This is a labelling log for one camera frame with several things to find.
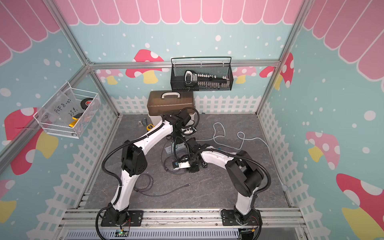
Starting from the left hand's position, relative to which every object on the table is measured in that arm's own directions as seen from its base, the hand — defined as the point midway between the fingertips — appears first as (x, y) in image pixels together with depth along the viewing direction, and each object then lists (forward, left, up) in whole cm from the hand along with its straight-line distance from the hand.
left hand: (177, 139), depth 93 cm
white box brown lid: (+27, +9, +7) cm, 29 cm away
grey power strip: (-3, +6, -7) cm, 10 cm away
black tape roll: (+7, +47, +24) cm, 53 cm away
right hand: (-14, -7, -7) cm, 17 cm away
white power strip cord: (+15, -29, -10) cm, 34 cm away
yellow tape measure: (+16, +23, -7) cm, 29 cm away
